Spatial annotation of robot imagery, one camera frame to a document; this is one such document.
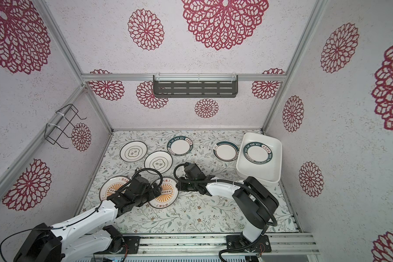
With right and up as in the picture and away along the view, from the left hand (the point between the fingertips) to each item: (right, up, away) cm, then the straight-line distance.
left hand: (157, 192), depth 86 cm
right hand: (+9, +4, 0) cm, 10 cm away
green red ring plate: (+41, +21, +22) cm, 51 cm away
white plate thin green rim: (-21, +21, +22) cm, 37 cm away
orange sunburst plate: (-27, +2, +6) cm, 28 cm away
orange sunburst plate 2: (+7, -1, -1) cm, 7 cm away
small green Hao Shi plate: (+10, +24, +24) cm, 36 cm away
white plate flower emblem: (-3, +16, +17) cm, 24 cm away
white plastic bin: (+64, +9, +10) cm, 65 cm away
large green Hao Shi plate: (+61, +20, +21) cm, 68 cm away
